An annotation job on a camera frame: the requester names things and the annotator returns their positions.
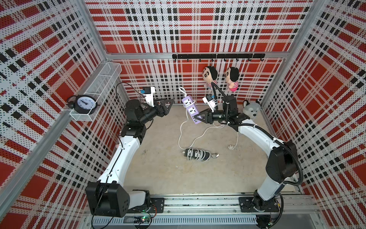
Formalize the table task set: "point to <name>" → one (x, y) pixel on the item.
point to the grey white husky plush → (252, 109)
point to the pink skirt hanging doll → (231, 76)
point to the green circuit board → (137, 219)
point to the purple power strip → (191, 109)
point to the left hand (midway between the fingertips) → (172, 100)
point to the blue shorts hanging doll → (209, 75)
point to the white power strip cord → (230, 147)
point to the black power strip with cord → (199, 154)
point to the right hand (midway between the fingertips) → (198, 115)
